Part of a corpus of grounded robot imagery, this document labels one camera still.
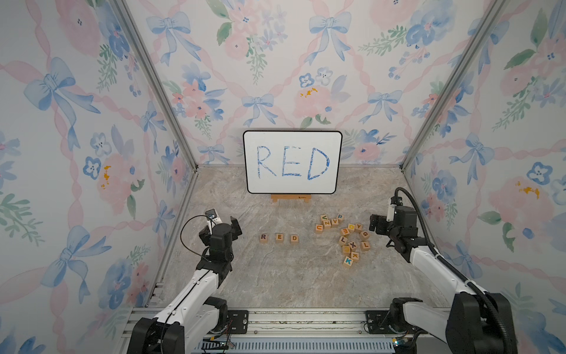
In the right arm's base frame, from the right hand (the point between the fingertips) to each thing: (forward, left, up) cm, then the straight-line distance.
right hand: (385, 217), depth 88 cm
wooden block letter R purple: (-6, +49, -7) cm, 50 cm away
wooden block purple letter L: (-7, +17, -8) cm, 19 cm away
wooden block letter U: (-1, +26, -8) cm, 27 cm away
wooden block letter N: (+1, +22, -8) cm, 23 cm away
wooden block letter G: (-4, +7, -8) cm, 12 cm away
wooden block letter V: (+5, +23, -8) cm, 25 cm away
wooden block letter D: (-6, +37, -7) cm, 38 cm away
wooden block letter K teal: (-15, +16, -8) cm, 23 cm away
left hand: (-4, +64, +3) cm, 64 cm away
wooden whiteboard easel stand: (+15, +31, -6) cm, 34 cm away
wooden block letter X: (-8, +13, -9) cm, 18 cm away
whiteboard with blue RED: (+22, +38, +9) cm, 45 cm away
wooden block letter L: (-8, +8, -8) cm, 14 cm away
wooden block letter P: (+5, +16, -8) cm, 19 cm away
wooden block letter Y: (0, +9, -9) cm, 12 cm away
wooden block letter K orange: (-13, +13, -8) cm, 20 cm away
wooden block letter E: (-6, +43, -7) cm, 44 cm away
